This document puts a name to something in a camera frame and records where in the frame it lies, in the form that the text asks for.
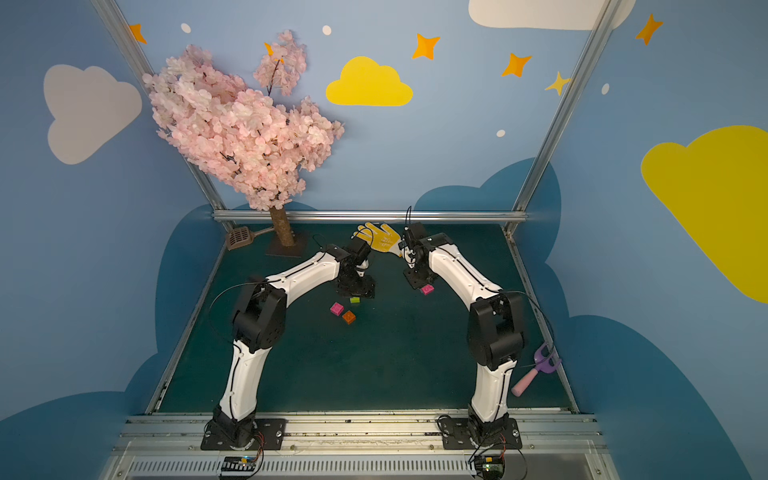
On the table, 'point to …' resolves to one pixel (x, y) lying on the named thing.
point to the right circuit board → (490, 467)
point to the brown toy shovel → (243, 236)
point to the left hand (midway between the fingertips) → (366, 290)
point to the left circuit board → (238, 466)
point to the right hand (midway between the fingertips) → (425, 276)
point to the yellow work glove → (383, 240)
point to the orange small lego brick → (349, 317)
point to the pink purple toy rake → (545, 361)
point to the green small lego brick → (355, 300)
